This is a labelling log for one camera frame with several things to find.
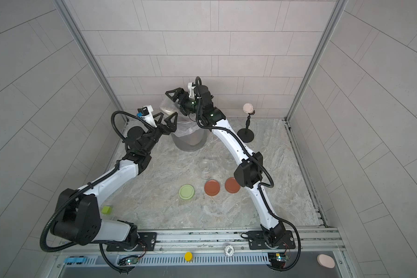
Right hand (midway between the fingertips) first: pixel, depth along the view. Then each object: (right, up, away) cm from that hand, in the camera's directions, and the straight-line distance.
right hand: (169, 98), depth 75 cm
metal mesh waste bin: (+6, -21, +30) cm, 37 cm away
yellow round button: (+10, -61, -12) cm, 63 cm away
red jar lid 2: (+29, -42, +12) cm, 52 cm away
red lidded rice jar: (+15, -34, +19) cm, 42 cm away
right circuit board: (+45, -66, -7) cm, 80 cm away
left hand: (+2, -6, 0) cm, 7 cm away
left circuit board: (-13, -64, -9) cm, 66 cm away
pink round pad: (+64, -66, -8) cm, 92 cm away
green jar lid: (+6, -45, +10) cm, 46 cm away
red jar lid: (+18, -43, +12) cm, 48 cm away
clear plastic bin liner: (+6, -12, +5) cm, 14 cm away
